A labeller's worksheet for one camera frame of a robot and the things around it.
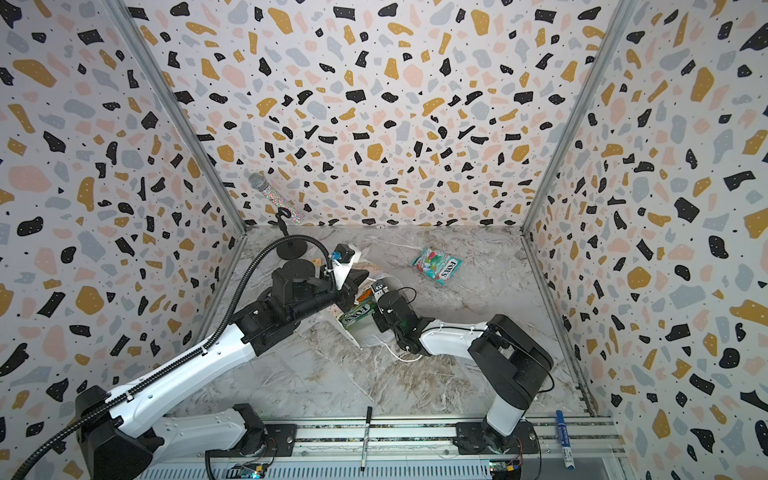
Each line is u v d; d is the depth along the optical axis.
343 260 0.58
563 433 0.74
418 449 0.73
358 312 0.90
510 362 0.47
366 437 0.75
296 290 0.52
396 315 0.68
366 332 0.84
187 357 0.44
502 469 0.72
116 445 0.37
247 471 0.70
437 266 1.07
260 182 0.88
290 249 1.14
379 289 0.78
